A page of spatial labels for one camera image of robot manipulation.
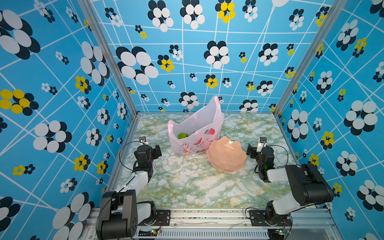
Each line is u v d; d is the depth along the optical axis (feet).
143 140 2.50
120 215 1.36
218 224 2.38
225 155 3.09
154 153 2.66
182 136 3.24
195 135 2.58
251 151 2.82
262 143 2.58
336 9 2.24
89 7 2.27
